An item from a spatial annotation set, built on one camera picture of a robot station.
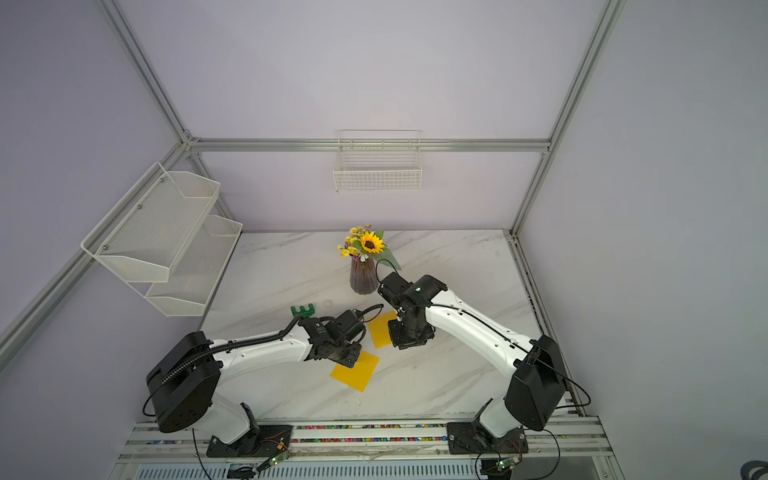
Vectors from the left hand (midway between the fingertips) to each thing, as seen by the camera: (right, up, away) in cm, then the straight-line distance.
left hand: (349, 356), depth 85 cm
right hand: (+17, +5, -9) cm, 20 cm away
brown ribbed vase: (+2, +22, +22) cm, 31 cm away
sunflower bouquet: (+5, +33, -4) cm, 33 cm away
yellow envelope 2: (+10, +12, -15) cm, 21 cm away
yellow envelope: (+4, -5, -2) cm, 6 cm away
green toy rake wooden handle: (-17, +11, +10) cm, 23 cm away
